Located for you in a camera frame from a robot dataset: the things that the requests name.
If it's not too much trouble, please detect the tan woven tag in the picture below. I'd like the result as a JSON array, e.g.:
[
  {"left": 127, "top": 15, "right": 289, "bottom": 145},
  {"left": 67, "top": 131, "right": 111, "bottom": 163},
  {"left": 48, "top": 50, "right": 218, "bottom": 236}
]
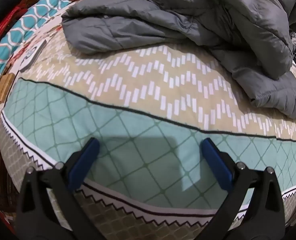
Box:
[{"left": 0, "top": 73, "right": 15, "bottom": 102}]

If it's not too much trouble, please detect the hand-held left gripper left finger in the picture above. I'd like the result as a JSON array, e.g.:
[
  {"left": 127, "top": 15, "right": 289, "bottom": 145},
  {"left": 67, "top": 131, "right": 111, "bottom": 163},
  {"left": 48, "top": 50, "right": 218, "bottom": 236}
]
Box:
[{"left": 15, "top": 137, "right": 106, "bottom": 240}]

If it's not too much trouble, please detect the teal wavy floral quilt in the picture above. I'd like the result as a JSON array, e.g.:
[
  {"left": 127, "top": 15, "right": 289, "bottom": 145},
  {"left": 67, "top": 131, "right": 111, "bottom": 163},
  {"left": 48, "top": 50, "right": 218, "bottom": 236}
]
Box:
[{"left": 0, "top": 0, "right": 73, "bottom": 100}]

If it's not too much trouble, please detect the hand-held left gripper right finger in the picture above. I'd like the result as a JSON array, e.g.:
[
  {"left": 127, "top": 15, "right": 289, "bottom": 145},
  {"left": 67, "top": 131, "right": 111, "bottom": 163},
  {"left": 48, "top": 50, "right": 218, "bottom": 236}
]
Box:
[{"left": 192, "top": 137, "right": 286, "bottom": 240}]

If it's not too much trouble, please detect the beige teal patterned bed sheet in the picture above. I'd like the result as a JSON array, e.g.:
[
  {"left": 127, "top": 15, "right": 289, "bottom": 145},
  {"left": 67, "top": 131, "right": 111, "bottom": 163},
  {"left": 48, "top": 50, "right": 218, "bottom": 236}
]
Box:
[{"left": 0, "top": 34, "right": 296, "bottom": 240}]

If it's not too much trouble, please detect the grey puffer jacket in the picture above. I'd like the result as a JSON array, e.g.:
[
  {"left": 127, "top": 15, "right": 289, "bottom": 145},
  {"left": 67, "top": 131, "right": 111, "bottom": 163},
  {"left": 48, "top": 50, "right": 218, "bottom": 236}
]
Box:
[{"left": 61, "top": 0, "right": 296, "bottom": 120}]

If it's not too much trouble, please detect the white plastic device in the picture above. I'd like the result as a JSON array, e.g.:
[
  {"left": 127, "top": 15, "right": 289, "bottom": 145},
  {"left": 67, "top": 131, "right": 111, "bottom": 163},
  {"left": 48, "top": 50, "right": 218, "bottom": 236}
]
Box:
[{"left": 19, "top": 40, "right": 47, "bottom": 72}]

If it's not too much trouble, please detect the red cloth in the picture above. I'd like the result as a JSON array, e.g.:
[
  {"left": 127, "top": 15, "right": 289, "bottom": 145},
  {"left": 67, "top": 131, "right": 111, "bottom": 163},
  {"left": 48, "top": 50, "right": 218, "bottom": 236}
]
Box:
[{"left": 0, "top": 6, "right": 28, "bottom": 53}]

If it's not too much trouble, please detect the black cloth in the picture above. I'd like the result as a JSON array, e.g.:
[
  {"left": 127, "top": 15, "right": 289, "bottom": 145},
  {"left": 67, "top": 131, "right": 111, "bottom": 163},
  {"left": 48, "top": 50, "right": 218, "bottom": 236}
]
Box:
[{"left": 0, "top": 0, "right": 23, "bottom": 30}]

